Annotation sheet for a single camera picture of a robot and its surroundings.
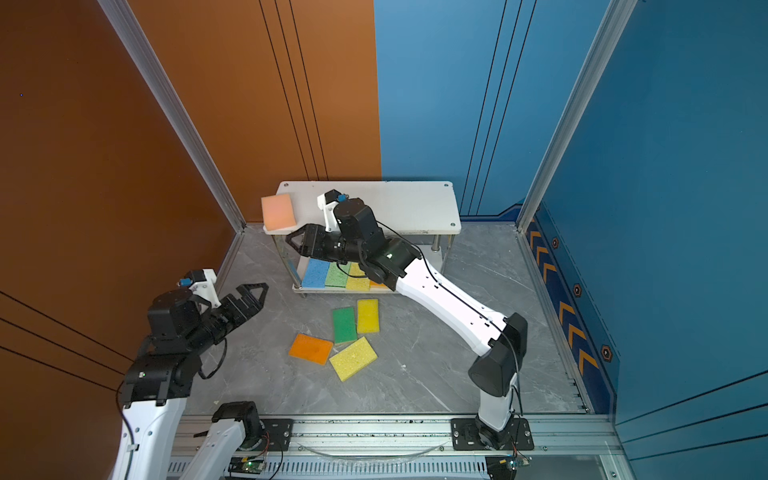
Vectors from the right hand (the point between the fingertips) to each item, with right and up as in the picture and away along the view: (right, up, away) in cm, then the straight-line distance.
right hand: (293, 242), depth 62 cm
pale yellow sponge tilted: (+9, -33, +22) cm, 41 cm away
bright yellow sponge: (+13, -23, +32) cm, 41 cm away
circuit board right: (+47, -53, +8) cm, 72 cm away
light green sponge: (+3, -10, +32) cm, 33 cm away
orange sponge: (-2, -30, +23) cm, 38 cm away
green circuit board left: (-14, -53, +8) cm, 55 cm away
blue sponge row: (-4, -9, +34) cm, 36 cm away
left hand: (-11, -10, +6) cm, 16 cm away
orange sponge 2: (+15, -13, +32) cm, 37 cm away
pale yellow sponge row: (+11, -12, +32) cm, 36 cm away
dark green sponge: (+6, -25, +30) cm, 39 cm away
